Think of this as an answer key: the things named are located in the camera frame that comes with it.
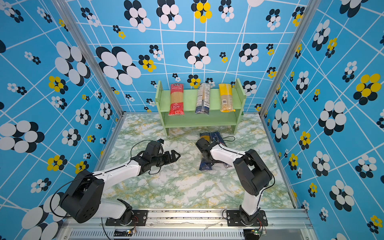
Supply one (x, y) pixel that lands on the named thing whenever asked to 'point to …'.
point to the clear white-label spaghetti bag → (203, 101)
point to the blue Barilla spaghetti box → (216, 136)
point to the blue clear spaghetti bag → (204, 166)
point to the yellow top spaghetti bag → (225, 93)
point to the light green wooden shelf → (216, 118)
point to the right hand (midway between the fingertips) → (217, 157)
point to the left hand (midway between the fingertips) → (176, 156)
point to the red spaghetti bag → (177, 99)
